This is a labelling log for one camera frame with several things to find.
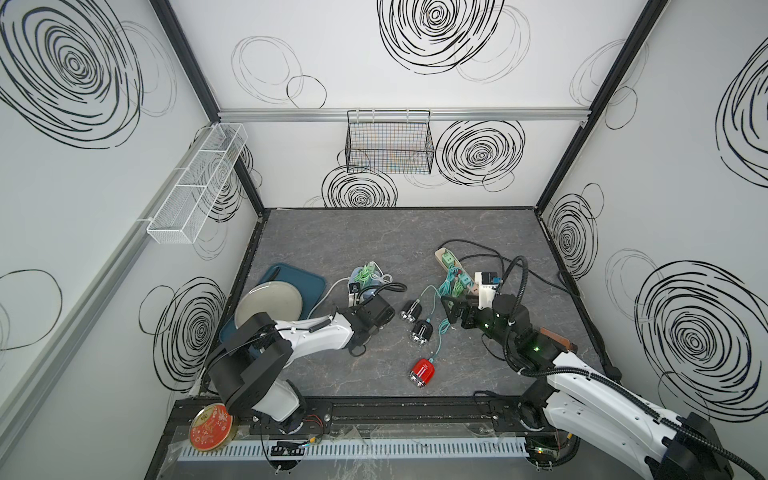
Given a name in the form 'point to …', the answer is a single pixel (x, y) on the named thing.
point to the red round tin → (212, 427)
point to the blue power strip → (366, 293)
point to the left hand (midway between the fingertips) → (363, 320)
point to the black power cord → (502, 258)
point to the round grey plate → (278, 299)
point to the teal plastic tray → (311, 287)
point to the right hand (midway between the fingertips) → (454, 300)
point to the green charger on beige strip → (448, 259)
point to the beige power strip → (455, 268)
